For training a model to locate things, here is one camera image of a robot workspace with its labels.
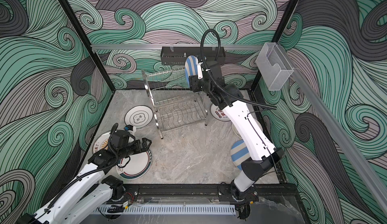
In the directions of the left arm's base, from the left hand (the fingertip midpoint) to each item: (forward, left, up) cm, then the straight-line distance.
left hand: (145, 141), depth 80 cm
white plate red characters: (+26, -45, -10) cm, 53 cm away
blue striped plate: (-1, -54, -11) cm, 55 cm away
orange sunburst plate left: (+4, +30, -10) cm, 32 cm away
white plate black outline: (+24, +12, -11) cm, 29 cm away
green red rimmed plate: (-10, +5, -10) cm, 15 cm away
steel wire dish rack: (+32, -13, -7) cm, 35 cm away
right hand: (+18, -27, +31) cm, 45 cm away
